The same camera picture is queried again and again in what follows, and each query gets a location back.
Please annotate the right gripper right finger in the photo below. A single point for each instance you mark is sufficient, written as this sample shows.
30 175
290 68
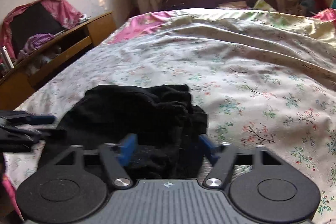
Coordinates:
222 157

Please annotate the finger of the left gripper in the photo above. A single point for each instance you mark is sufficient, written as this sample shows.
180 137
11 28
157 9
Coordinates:
16 118

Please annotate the clutter pile by curtain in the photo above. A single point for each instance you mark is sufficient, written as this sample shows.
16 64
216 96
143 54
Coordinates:
309 7

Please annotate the black television screen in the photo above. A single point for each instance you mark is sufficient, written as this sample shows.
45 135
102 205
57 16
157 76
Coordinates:
34 20

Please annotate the floral bed sheet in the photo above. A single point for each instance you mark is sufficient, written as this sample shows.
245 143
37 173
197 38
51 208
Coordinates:
262 78

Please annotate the silver thermos bottle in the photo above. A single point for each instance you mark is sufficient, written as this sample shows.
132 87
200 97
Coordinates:
7 60

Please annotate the purple dotted cloth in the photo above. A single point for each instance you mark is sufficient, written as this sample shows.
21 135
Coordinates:
34 43

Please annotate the black pants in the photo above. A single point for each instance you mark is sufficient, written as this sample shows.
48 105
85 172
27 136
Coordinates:
164 119

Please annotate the wooden side cabinet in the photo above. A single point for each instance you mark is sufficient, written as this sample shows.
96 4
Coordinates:
45 63

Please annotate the pink floral cloth cover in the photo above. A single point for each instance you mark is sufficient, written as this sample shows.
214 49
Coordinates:
61 10

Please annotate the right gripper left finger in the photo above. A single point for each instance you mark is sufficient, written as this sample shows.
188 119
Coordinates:
114 157

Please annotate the green patterned pillow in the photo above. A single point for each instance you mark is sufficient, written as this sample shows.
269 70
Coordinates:
264 6

